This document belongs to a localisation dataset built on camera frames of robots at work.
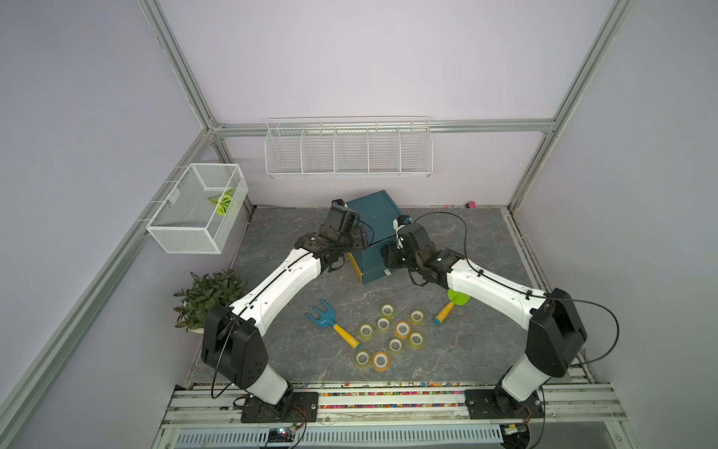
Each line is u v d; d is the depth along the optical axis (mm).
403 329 869
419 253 631
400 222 758
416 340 844
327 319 886
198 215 819
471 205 1240
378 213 891
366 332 857
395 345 829
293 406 714
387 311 907
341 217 612
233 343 418
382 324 873
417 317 890
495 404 650
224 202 810
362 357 812
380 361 811
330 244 585
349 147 990
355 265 938
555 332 442
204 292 747
